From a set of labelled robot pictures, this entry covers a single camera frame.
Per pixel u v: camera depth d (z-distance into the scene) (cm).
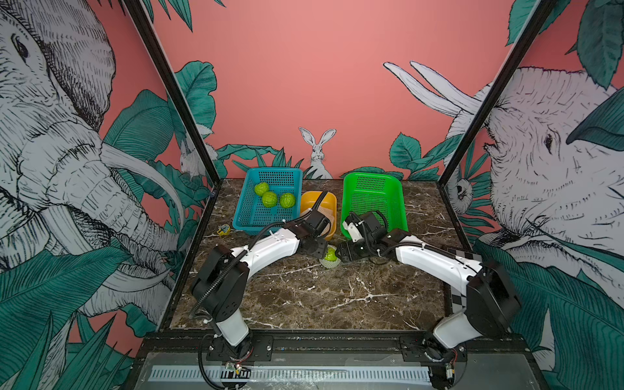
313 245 66
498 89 86
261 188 110
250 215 106
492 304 43
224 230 101
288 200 105
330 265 88
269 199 104
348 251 75
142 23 71
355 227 70
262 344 74
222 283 45
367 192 118
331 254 88
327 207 107
